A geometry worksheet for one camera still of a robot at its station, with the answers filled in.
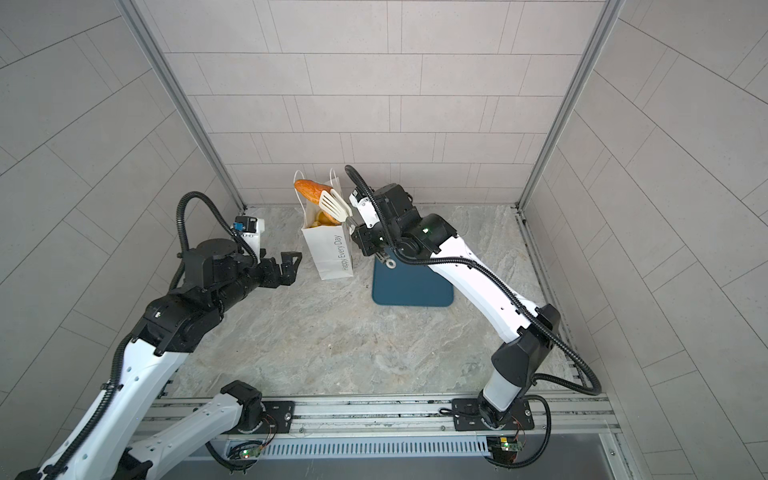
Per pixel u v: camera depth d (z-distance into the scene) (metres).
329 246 0.84
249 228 0.53
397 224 0.51
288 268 0.57
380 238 0.59
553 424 0.67
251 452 0.64
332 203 0.69
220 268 0.45
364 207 0.62
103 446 0.36
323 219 0.72
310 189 0.69
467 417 0.71
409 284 0.93
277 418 0.71
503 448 0.68
